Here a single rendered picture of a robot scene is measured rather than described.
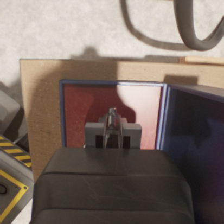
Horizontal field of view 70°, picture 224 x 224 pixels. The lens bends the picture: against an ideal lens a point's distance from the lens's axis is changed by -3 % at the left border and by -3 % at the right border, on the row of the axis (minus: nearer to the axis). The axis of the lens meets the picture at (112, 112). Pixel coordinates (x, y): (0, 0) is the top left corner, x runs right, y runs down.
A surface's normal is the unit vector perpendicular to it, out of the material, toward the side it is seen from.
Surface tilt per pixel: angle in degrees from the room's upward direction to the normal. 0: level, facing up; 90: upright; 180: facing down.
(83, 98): 0
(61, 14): 0
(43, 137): 0
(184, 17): 67
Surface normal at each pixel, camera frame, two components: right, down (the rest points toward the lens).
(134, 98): 0.00, 0.26
